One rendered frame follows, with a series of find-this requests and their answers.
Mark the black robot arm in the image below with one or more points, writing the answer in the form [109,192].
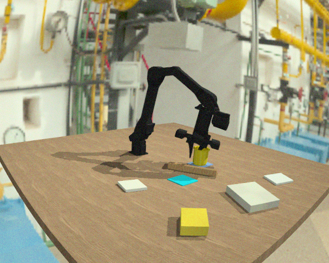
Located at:
[144,127]

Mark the yellow translucent cup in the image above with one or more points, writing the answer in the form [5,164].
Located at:
[200,156]

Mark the yellow block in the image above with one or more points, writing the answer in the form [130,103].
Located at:
[194,222]

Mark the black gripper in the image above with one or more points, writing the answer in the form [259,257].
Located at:
[180,133]

